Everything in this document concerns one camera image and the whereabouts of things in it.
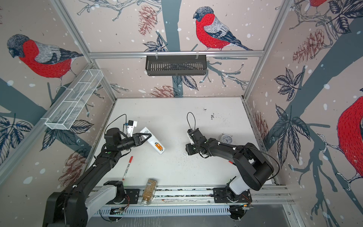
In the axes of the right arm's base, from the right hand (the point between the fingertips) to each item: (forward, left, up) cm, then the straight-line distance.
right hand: (188, 149), depth 90 cm
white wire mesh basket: (+4, +64, +32) cm, 72 cm away
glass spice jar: (-26, +19, +4) cm, 32 cm away
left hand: (-2, +21, +18) cm, 28 cm away
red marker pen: (-12, +37, 0) cm, 39 cm away
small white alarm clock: (+8, -26, +1) cm, 27 cm away
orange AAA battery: (-4, +17, +12) cm, 21 cm away
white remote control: (-3, +18, +14) cm, 24 cm away
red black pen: (-6, -27, -2) cm, 28 cm away
